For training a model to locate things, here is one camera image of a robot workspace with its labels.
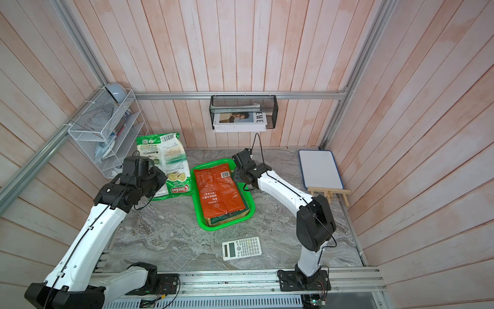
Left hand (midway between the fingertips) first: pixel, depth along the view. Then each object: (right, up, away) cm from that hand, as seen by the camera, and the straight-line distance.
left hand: (167, 177), depth 74 cm
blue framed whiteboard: (+75, +2, +35) cm, 82 cm away
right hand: (+29, +1, +15) cm, 32 cm away
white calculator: (+27, -32, +7) cm, 42 cm away
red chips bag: (+17, -8, +19) cm, 27 cm away
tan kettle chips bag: (+14, -21, +12) cm, 28 cm away
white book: (+28, +29, +21) cm, 45 cm away
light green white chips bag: (-2, +10, +4) cm, 10 cm away
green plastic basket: (+32, -10, +16) cm, 36 cm away
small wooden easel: (+75, -9, +23) cm, 79 cm away
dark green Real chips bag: (+23, -18, +14) cm, 33 cm away
